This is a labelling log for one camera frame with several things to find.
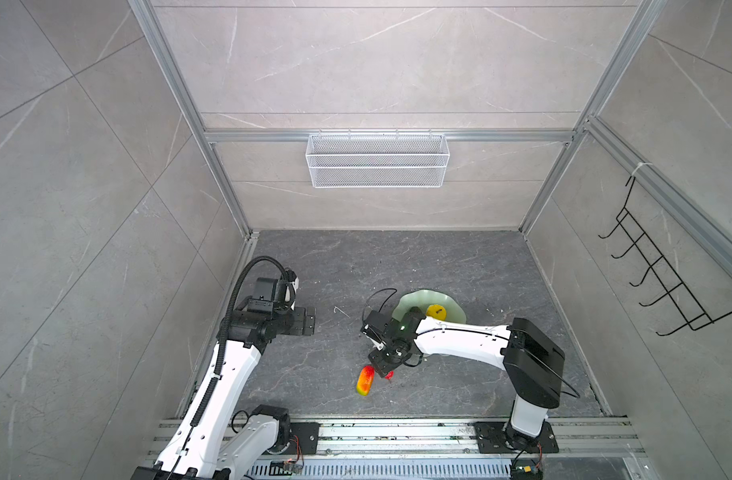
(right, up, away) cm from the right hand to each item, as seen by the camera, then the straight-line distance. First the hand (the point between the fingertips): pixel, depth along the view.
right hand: (381, 362), depth 84 cm
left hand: (-23, +17, -7) cm, 29 cm away
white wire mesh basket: (-1, +63, +17) cm, 65 cm away
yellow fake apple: (+17, +13, +7) cm, 23 cm away
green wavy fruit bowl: (+14, +16, +12) cm, 24 cm away
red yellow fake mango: (-5, -4, -4) cm, 7 cm away
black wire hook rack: (+65, +28, -15) cm, 72 cm away
